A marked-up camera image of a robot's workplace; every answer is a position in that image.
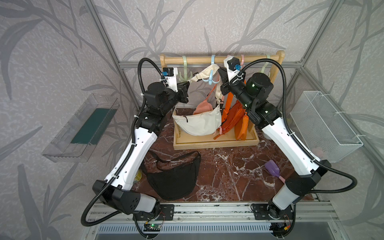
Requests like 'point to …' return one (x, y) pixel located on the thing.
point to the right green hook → (262, 70)
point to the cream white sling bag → (206, 123)
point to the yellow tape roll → (138, 176)
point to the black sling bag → (171, 179)
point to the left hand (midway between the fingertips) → (190, 83)
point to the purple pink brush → (274, 169)
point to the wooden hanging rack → (182, 142)
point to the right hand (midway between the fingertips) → (220, 67)
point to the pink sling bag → (205, 106)
